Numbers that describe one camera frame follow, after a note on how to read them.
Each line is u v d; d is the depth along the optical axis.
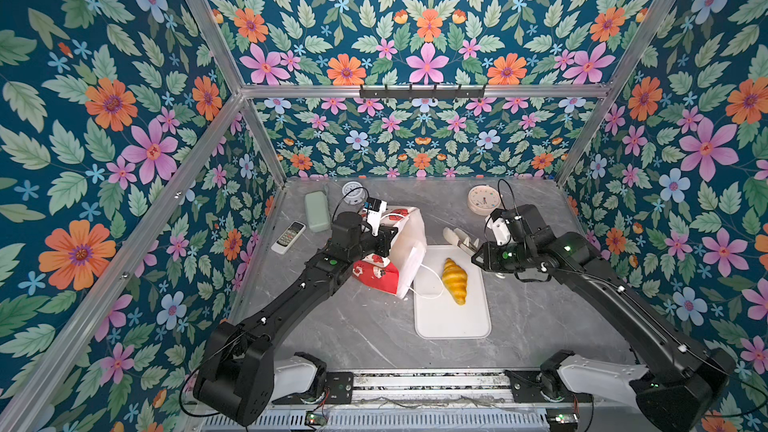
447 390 0.75
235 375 0.40
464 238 0.78
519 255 0.59
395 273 0.81
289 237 1.01
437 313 0.86
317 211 1.05
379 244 0.72
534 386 0.73
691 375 0.37
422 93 0.91
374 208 0.70
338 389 0.74
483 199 1.11
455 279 0.89
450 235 0.82
